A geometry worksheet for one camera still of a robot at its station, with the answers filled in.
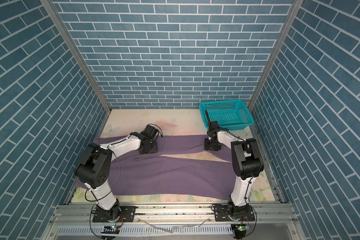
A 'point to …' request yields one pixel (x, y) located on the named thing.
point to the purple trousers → (134, 171)
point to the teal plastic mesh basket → (231, 114)
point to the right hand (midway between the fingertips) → (207, 146)
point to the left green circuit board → (111, 229)
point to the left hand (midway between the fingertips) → (153, 149)
